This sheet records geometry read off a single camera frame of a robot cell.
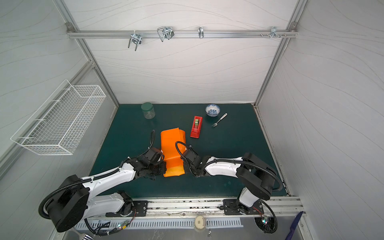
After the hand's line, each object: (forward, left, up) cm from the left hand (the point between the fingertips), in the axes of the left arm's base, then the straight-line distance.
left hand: (169, 167), depth 85 cm
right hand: (+4, -11, 0) cm, 12 cm away
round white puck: (-26, -18, +9) cm, 33 cm away
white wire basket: (+7, +49, +29) cm, 57 cm away
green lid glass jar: (+38, +20, +7) cm, 43 cm away
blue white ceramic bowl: (+47, -27, -1) cm, 54 cm away
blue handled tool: (-26, -63, -3) cm, 69 cm away
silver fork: (+34, -29, -3) cm, 44 cm away
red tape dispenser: (+26, -15, +4) cm, 31 cm away
